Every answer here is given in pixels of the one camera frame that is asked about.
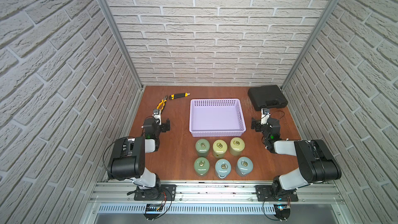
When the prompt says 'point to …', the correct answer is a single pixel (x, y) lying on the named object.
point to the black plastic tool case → (267, 96)
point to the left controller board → (152, 210)
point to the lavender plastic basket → (218, 117)
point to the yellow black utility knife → (178, 95)
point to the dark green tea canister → (202, 146)
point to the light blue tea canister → (244, 166)
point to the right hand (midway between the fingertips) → (262, 117)
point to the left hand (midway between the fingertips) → (161, 115)
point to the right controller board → (282, 211)
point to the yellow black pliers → (160, 105)
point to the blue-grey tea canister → (223, 167)
